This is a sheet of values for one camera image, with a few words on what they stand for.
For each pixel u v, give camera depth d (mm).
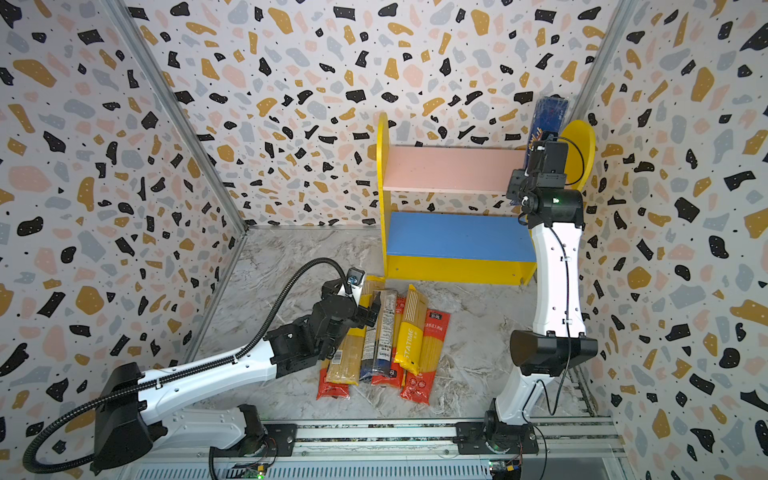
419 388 798
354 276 618
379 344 815
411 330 865
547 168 507
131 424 380
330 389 792
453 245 1671
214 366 459
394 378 790
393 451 731
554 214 473
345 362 795
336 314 525
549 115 688
